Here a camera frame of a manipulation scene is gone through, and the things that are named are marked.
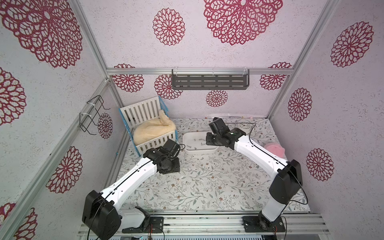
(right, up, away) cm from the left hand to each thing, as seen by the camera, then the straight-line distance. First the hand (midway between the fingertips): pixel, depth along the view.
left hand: (175, 168), depth 79 cm
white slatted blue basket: (-24, +36, +29) cm, 52 cm away
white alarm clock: (+49, +25, +34) cm, 65 cm away
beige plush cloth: (-22, +21, +23) cm, 38 cm away
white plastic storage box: (+12, +12, +30) cm, 34 cm away
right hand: (+21, +16, +6) cm, 27 cm away
